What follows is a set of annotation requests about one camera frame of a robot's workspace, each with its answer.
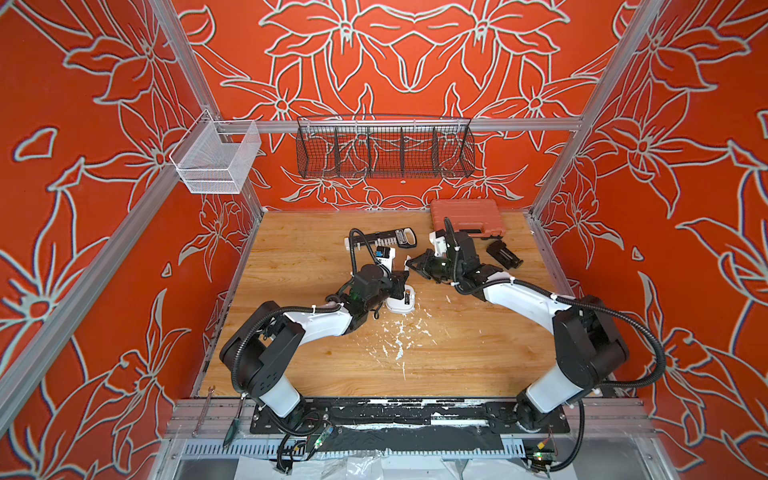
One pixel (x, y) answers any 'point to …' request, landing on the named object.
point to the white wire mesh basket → (215, 155)
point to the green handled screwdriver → (233, 425)
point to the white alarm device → (405, 305)
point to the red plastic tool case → (472, 216)
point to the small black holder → (501, 252)
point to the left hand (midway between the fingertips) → (410, 271)
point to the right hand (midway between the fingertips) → (406, 258)
